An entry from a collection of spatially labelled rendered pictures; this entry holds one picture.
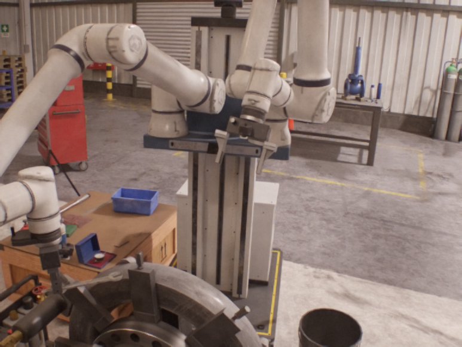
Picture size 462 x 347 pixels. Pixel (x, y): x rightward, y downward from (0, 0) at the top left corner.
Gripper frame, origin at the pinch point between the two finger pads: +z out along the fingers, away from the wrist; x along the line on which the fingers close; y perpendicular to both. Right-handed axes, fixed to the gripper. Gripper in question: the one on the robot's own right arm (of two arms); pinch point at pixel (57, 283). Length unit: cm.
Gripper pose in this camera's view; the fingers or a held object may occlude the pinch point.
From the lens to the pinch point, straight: 123.9
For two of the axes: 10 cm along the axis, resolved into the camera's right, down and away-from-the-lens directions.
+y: 9.1, -1.4, 3.8
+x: -4.1, -2.4, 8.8
